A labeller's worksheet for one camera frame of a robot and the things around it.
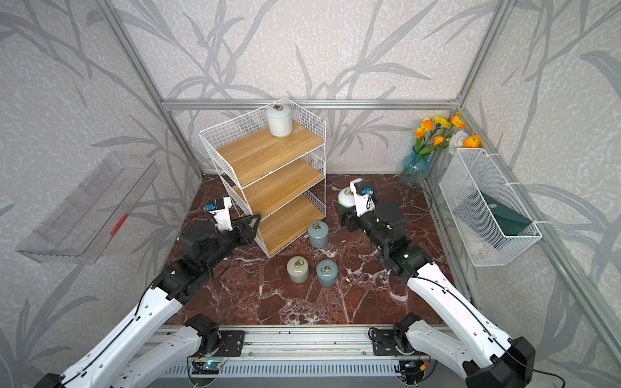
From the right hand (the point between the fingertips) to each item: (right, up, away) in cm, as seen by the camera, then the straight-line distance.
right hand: (347, 194), depth 69 cm
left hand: (-26, -7, +1) cm, 27 cm away
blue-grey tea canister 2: (-9, -14, +21) cm, 27 cm away
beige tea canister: (-16, -26, +13) cm, 33 cm away
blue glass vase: (+35, +12, +41) cm, 55 cm away
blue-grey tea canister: (-6, -26, +11) cm, 29 cm away
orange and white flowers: (+41, +25, +27) cm, 55 cm away
